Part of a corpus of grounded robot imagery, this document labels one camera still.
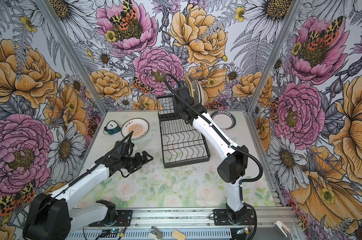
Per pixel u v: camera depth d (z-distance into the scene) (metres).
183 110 0.59
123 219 0.73
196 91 0.80
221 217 0.74
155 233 0.69
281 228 0.70
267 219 0.76
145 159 0.77
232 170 0.53
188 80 0.83
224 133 0.52
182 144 1.00
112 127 1.06
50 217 0.40
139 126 1.12
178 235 0.69
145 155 0.78
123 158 0.70
